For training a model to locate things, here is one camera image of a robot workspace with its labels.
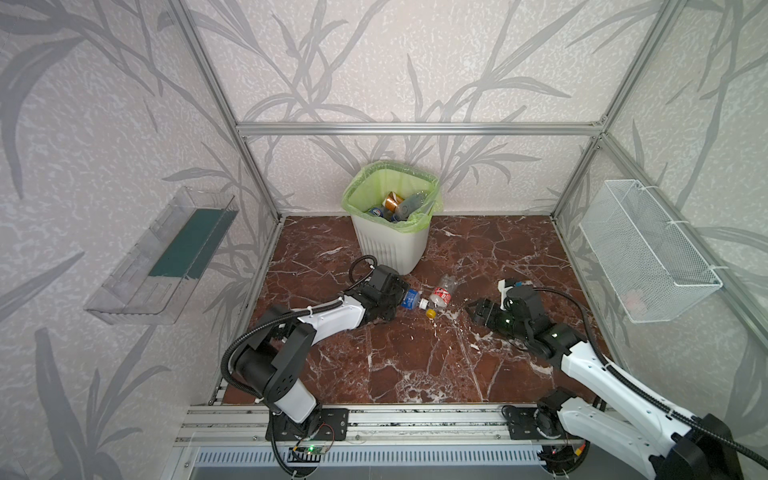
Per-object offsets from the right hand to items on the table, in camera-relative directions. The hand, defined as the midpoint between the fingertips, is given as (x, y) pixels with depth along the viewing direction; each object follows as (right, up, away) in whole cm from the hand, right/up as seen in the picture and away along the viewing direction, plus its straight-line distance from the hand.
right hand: (474, 303), depth 82 cm
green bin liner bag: (-31, +35, +12) cm, 48 cm away
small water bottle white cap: (-18, -1, +9) cm, 20 cm away
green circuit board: (-42, -33, -11) cm, 54 cm away
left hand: (-17, +4, +9) cm, 19 cm away
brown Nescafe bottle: (-23, +31, +17) cm, 42 cm away
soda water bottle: (-18, +28, +10) cm, 35 cm away
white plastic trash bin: (-23, +16, +5) cm, 28 cm away
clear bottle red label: (-8, 0, +9) cm, 12 cm away
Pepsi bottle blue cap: (-28, +27, +16) cm, 42 cm away
